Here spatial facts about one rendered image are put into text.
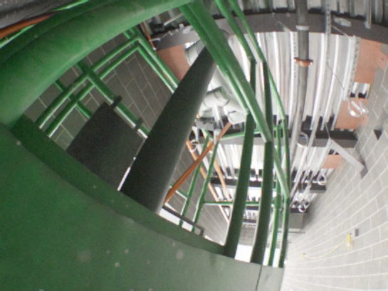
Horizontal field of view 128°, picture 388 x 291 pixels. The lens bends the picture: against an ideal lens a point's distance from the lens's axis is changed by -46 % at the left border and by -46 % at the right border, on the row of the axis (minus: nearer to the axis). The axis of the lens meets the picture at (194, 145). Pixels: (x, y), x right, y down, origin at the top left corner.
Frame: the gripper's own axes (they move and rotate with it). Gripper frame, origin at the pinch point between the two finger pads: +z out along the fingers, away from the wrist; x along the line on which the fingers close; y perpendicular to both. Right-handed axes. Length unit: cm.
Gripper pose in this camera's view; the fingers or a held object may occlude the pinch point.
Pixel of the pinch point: (206, 139)
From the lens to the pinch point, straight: 120.5
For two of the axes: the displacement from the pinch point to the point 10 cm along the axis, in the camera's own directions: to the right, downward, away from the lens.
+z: 0.5, 8.7, 5.0
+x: -8.8, -2.0, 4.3
